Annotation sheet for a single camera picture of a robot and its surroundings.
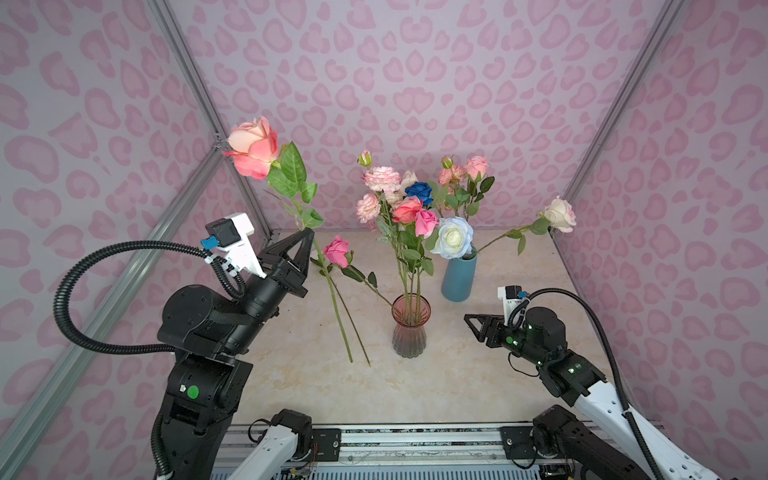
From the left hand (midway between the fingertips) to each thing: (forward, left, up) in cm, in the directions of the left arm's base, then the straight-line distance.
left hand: (311, 228), depth 46 cm
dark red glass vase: (+1, -16, -43) cm, 46 cm away
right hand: (+2, -32, -34) cm, 46 cm away
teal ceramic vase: (+19, -32, -40) cm, 55 cm away
